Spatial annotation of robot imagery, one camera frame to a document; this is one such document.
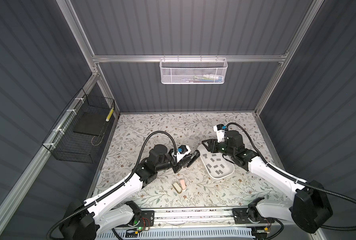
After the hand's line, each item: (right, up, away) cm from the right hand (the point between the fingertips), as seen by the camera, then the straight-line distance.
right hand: (206, 143), depth 81 cm
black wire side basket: (-64, +5, -8) cm, 65 cm away
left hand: (-10, -5, -7) cm, 13 cm away
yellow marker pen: (-53, +16, +1) cm, 56 cm away
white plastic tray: (+8, -15, +11) cm, 20 cm away
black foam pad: (-60, +11, -3) cm, 61 cm away
